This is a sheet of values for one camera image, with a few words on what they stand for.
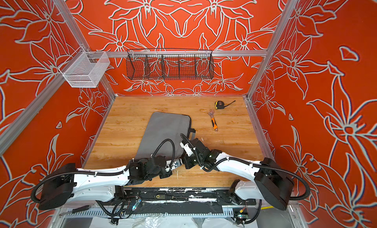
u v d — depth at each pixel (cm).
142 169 60
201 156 63
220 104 110
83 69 90
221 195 73
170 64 100
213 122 103
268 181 41
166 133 94
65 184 41
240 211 70
